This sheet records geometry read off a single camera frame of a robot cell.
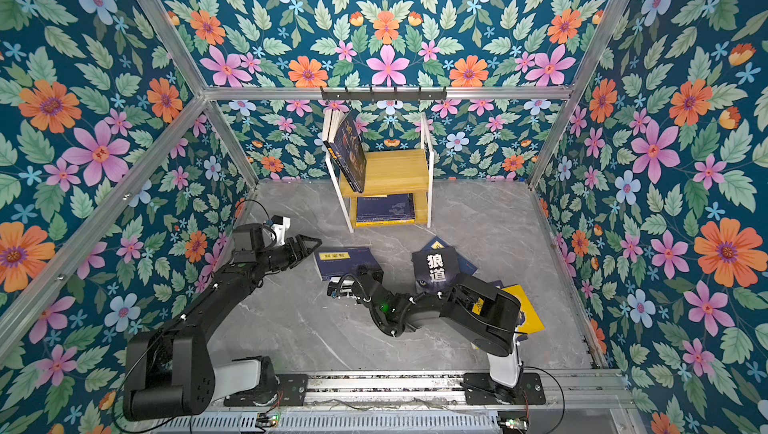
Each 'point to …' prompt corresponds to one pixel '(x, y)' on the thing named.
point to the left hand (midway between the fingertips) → (318, 239)
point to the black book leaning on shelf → (348, 152)
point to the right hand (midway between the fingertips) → (363, 261)
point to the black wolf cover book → (435, 270)
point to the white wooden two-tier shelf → (398, 190)
